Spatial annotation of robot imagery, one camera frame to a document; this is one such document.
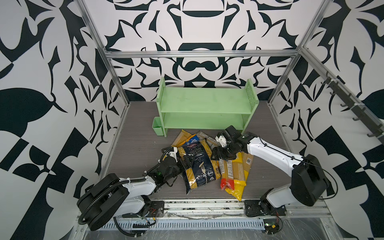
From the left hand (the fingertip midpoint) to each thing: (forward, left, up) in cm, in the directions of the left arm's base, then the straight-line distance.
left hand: (193, 158), depth 83 cm
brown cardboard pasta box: (0, -31, -6) cm, 31 cm away
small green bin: (+27, +24, -7) cm, 37 cm away
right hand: (0, -12, +1) cm, 12 cm away
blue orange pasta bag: (+8, 0, 0) cm, 8 cm away
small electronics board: (-31, -36, -9) cm, 48 cm away
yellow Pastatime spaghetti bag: (-14, -23, -4) cm, 27 cm away
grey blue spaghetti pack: (+14, -11, -4) cm, 18 cm away
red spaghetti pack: (-10, -17, -2) cm, 20 cm away
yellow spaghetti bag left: (+18, +7, -6) cm, 20 cm away
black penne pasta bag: (-6, -5, +1) cm, 8 cm away
